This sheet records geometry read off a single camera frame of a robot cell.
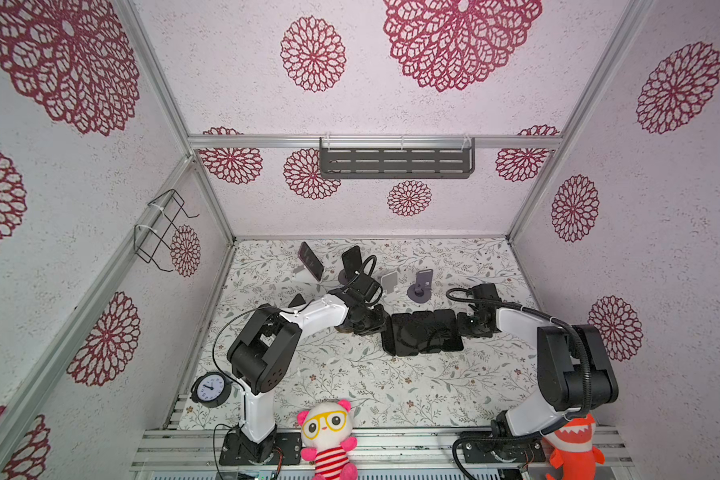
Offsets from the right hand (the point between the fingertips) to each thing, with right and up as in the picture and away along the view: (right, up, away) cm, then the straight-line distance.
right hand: (463, 324), depth 96 cm
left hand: (-25, -1, -5) cm, 26 cm away
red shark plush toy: (+16, -24, -27) cm, 39 cm away
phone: (-50, +21, +7) cm, 54 cm away
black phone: (-3, -4, -3) cm, 6 cm away
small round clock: (-74, -15, -15) cm, 76 cm away
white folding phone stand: (-23, +14, +2) cm, 27 cm away
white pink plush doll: (-41, -21, -25) cm, 53 cm away
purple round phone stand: (-12, +11, +5) cm, 17 cm away
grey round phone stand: (-39, +15, +12) cm, 44 cm away
